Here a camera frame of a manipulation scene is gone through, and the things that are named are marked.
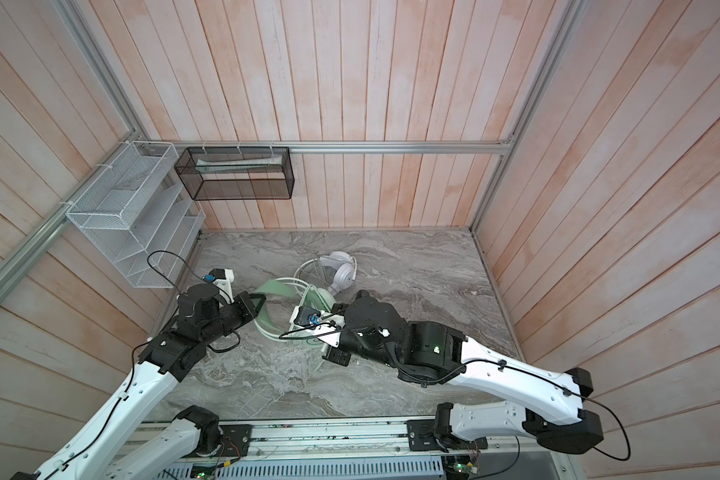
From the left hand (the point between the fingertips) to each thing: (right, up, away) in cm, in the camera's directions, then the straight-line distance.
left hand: (268, 303), depth 75 cm
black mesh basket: (-13, +37, +13) cm, 42 cm away
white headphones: (+19, +8, +22) cm, 30 cm away
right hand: (+14, -1, -17) cm, 22 cm away
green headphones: (-3, -2, +25) cm, 26 cm away
